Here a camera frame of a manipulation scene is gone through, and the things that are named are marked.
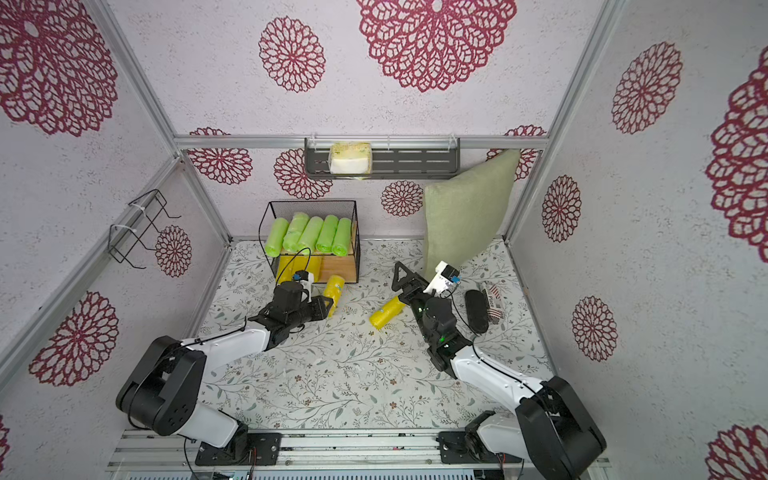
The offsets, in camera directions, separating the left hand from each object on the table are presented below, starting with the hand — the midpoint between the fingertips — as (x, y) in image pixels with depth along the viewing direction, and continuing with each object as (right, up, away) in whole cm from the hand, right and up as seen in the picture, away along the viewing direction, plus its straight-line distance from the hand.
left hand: (330, 301), depth 92 cm
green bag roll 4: (-1, +21, +2) cm, 21 cm away
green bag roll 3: (-7, +21, +3) cm, 22 cm away
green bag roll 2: (-12, +22, +3) cm, 25 cm away
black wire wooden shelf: (+4, +11, +18) cm, 21 cm away
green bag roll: (-18, +20, +3) cm, 27 cm away
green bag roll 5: (+4, +19, 0) cm, 19 cm away
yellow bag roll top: (+19, -4, +5) cm, 20 cm away
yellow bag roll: (-8, +12, +16) cm, 21 cm away
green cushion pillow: (+39, +26, -7) cm, 47 cm away
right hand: (+21, +11, -16) cm, 28 cm away
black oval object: (+48, -2, +10) cm, 49 cm away
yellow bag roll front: (-18, +10, +11) cm, 23 cm away
